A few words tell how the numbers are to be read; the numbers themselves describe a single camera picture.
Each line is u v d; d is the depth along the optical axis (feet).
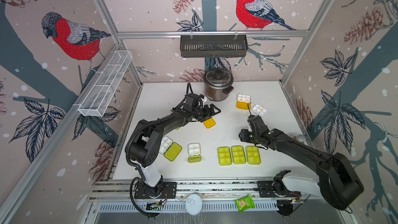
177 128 3.10
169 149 2.84
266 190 2.39
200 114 2.55
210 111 2.62
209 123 3.20
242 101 3.54
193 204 2.16
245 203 2.25
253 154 2.79
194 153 2.80
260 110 3.39
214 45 3.37
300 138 2.70
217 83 3.23
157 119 1.73
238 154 2.79
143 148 1.54
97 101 2.34
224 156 2.74
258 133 2.20
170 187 2.43
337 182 1.33
